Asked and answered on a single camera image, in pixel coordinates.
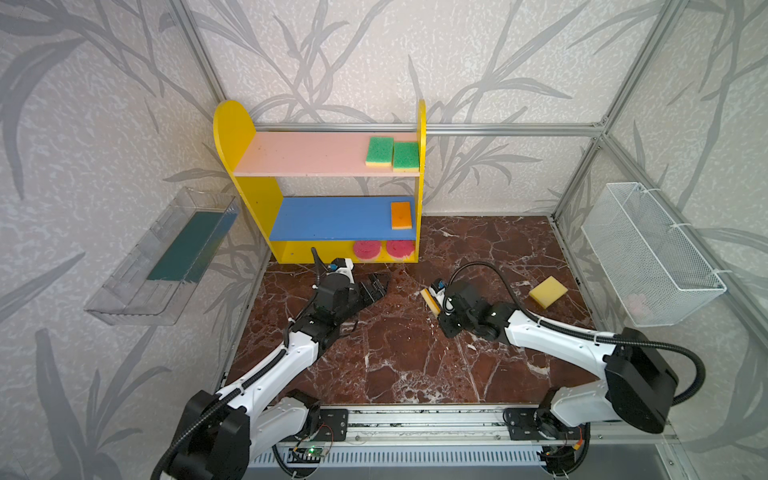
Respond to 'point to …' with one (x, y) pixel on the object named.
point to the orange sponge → (401, 215)
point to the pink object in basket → (639, 307)
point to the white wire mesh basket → (657, 276)
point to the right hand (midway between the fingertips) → (440, 306)
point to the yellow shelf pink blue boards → (328, 192)
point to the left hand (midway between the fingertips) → (385, 274)
